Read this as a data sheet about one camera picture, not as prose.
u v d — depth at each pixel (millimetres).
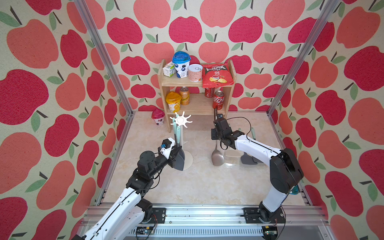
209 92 964
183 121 628
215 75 749
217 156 927
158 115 1067
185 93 887
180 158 770
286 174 506
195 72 732
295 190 726
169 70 771
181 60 737
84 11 705
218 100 862
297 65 924
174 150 714
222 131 700
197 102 1003
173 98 860
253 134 1073
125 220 573
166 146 599
